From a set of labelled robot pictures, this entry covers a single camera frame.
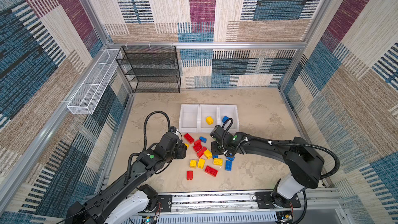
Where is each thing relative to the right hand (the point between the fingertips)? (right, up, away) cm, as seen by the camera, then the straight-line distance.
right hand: (215, 151), depth 86 cm
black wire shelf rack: (-43, +50, +22) cm, 70 cm away
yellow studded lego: (+1, -5, -1) cm, 6 cm away
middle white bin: (-4, +22, +19) cm, 29 cm away
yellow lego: (-12, -5, -4) cm, 14 cm away
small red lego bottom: (-14, -11, -5) cm, 18 cm away
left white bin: (-16, +16, +17) cm, 28 cm away
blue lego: (0, -3, -1) cm, 3 cm away
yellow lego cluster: (-4, -1, -2) cm, 5 cm away
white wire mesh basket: (-75, +29, +6) cm, 81 cm away
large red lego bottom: (-2, -9, -4) cm, 10 cm away
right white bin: (+12, +21, +19) cm, 30 cm away
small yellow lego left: (-16, +2, +5) cm, 17 cm away
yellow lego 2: (-8, -5, -3) cm, 10 cm away
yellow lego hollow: (-3, +15, +15) cm, 22 cm away
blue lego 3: (+8, -4, +1) cm, 9 cm away
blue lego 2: (+7, +17, +13) cm, 22 cm away
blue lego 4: (+7, -7, -3) cm, 10 cm away
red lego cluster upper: (-10, +2, +4) cm, 11 cm away
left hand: (-17, +5, -7) cm, 19 cm away
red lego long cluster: (-8, -2, +1) cm, 8 cm away
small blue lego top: (-7, +5, +6) cm, 10 cm away
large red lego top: (-15, +5, +8) cm, 18 cm away
